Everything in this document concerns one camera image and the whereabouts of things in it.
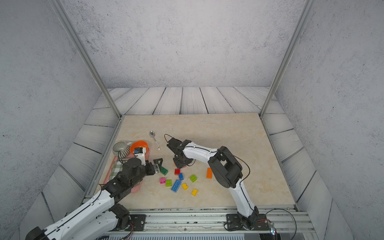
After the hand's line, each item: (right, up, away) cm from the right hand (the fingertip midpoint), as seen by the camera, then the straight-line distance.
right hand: (182, 164), depth 92 cm
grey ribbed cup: (-41, +8, +7) cm, 42 cm away
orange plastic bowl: (-29, +12, +5) cm, 32 cm away
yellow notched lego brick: (+8, -13, -10) cm, 18 cm away
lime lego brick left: (-7, -9, -7) cm, 13 cm away
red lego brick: (-3, -4, -3) cm, 6 cm away
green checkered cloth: (-39, -2, -1) cm, 39 cm away
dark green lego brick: (-10, -3, -5) cm, 12 cm away
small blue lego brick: (0, -6, -5) cm, 8 cm away
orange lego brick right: (+16, -5, -3) cm, 17 cm away
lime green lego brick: (+7, -7, -5) cm, 11 cm away
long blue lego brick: (-3, -10, -8) cm, 14 cm away
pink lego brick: (-11, -8, -6) cm, 15 cm away
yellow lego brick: (+2, -11, -8) cm, 13 cm away
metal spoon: (-23, +17, +15) cm, 33 cm away
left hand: (-12, +5, -12) cm, 17 cm away
